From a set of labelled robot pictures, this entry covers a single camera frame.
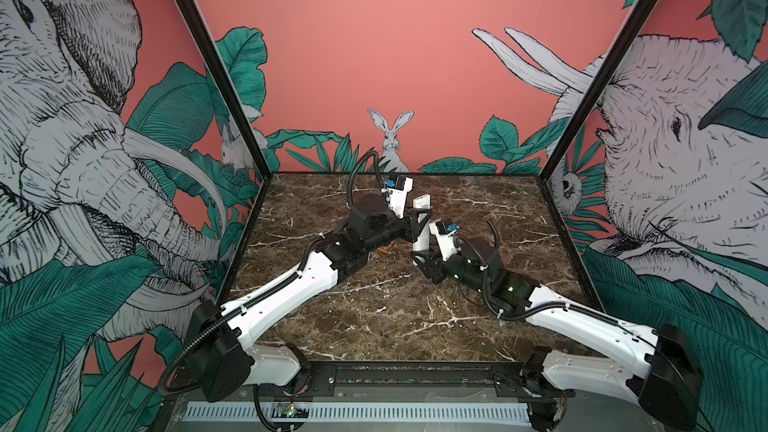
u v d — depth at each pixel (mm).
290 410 700
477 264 538
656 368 403
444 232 636
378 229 558
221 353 382
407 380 756
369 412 701
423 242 707
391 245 989
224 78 909
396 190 621
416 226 613
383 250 982
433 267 638
